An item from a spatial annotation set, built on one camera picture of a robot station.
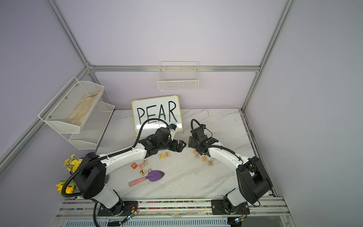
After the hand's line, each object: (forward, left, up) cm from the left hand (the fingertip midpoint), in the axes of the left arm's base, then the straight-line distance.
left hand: (179, 144), depth 85 cm
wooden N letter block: (-9, +24, -11) cm, 28 cm away
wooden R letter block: (-2, -12, -11) cm, 16 cm away
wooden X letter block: (-7, -20, -12) cm, 24 cm away
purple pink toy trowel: (-16, +15, -10) cm, 24 cm away
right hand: (+3, -10, -3) cm, 11 cm away
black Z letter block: (-13, +23, -11) cm, 29 cm away
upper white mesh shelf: (+10, +62, +18) cm, 65 cm away
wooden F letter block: (-7, +22, -11) cm, 25 cm away
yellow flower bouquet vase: (-18, +47, +13) cm, 52 cm away
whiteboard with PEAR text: (+28, +10, +3) cm, 30 cm away
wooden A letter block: (0, -10, -10) cm, 14 cm away
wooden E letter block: (-1, +8, -11) cm, 14 cm away
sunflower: (-28, +45, +11) cm, 54 cm away
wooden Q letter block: (-5, -16, -11) cm, 20 cm away
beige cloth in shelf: (+7, +54, +18) cm, 58 cm away
